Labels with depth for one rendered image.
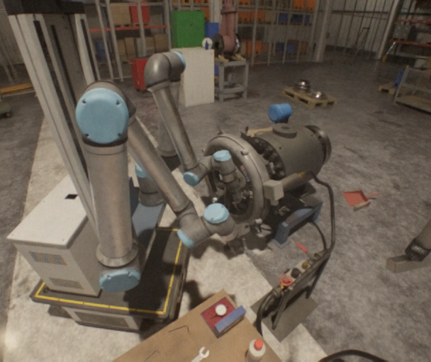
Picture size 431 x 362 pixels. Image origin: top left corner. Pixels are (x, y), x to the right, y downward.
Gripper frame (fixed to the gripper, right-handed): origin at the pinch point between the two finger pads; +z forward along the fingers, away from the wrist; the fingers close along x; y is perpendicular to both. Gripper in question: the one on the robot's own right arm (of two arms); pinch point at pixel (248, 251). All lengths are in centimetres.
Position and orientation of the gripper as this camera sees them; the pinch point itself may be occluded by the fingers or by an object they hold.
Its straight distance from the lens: 119.8
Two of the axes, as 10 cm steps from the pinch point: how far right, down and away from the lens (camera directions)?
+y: -9.2, 3.4, 2.1
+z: 3.9, 6.5, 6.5
